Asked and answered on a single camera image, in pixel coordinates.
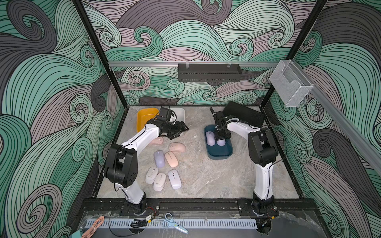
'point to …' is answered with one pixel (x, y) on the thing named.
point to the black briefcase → (247, 114)
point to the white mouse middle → (159, 182)
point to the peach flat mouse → (171, 159)
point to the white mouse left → (152, 174)
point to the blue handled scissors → (169, 222)
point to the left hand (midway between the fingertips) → (185, 130)
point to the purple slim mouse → (159, 156)
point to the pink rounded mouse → (177, 147)
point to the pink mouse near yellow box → (158, 141)
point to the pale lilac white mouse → (174, 179)
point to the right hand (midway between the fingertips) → (218, 137)
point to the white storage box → (180, 113)
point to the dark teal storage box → (222, 148)
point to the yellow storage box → (144, 115)
